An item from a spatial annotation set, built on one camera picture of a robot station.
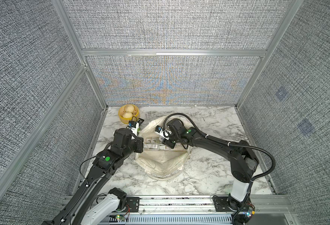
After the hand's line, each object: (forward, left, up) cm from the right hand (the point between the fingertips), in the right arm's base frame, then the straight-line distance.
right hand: (163, 135), depth 86 cm
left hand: (-8, +10, +11) cm, 17 cm away
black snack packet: (+19, +18, -11) cm, 28 cm away
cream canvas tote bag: (-16, +1, -6) cm, 17 cm away
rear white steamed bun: (+29, +27, -7) cm, 40 cm away
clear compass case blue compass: (-3, +8, -10) cm, 13 cm away
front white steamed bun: (+24, +28, -9) cm, 38 cm away
